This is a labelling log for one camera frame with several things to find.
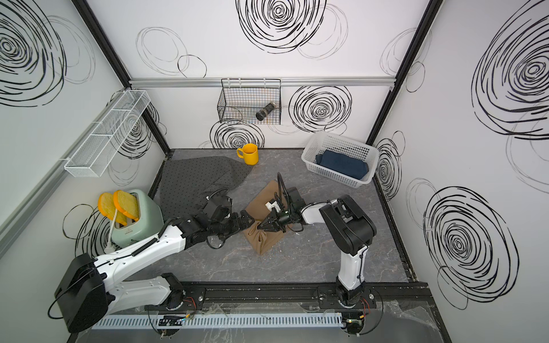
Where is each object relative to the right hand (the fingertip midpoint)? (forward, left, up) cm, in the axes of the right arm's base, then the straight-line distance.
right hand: (260, 229), depth 84 cm
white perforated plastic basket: (+51, -27, 0) cm, 58 cm away
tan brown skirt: (-4, -2, +1) cm, 5 cm away
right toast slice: (+3, +48, +14) cm, 50 cm away
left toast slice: (0, +52, +16) cm, 54 cm away
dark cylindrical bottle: (+40, +1, +26) cm, 47 cm away
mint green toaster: (-1, +40, +9) cm, 41 cm away
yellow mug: (+41, +9, +2) cm, 42 cm away
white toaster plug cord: (-11, +50, +7) cm, 52 cm away
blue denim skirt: (+37, -39, -2) cm, 54 cm away
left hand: (0, +4, +5) cm, 6 cm away
